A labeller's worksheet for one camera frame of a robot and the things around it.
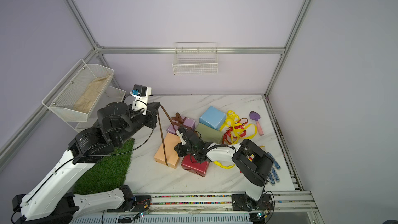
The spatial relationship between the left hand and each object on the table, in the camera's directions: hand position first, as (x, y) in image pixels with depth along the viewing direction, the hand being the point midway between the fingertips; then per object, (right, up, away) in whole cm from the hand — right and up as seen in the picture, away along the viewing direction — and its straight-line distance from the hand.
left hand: (157, 106), depth 58 cm
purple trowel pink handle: (+54, -6, +48) cm, 73 cm away
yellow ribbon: (+30, -33, +26) cm, 52 cm away
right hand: (+3, -24, +28) cm, 37 cm away
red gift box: (+15, -31, +20) cm, 40 cm away
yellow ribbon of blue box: (+38, -7, +49) cm, 62 cm away
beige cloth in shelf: (-41, +2, +17) cm, 45 cm away
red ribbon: (+38, -16, +40) cm, 58 cm away
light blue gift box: (+24, -6, +43) cm, 50 cm away
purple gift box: (+8, -9, +38) cm, 40 cm away
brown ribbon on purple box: (+3, -9, +37) cm, 38 cm away
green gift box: (+22, -17, +37) cm, 46 cm away
